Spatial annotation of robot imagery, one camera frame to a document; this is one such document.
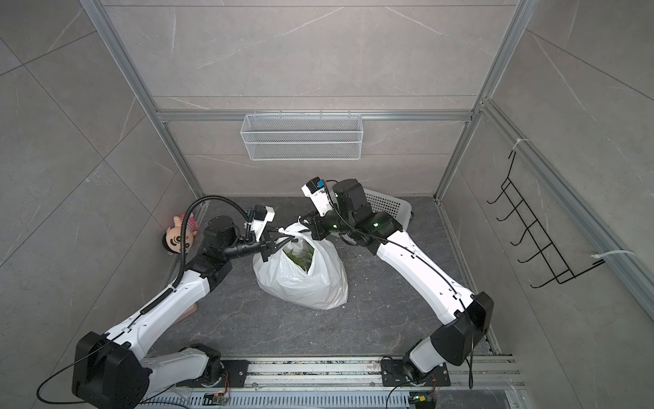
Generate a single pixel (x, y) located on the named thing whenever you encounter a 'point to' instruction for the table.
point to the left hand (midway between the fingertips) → (294, 231)
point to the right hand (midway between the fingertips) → (305, 219)
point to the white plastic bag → (302, 271)
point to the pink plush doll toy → (172, 237)
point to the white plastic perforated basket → (398, 209)
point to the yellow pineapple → (301, 251)
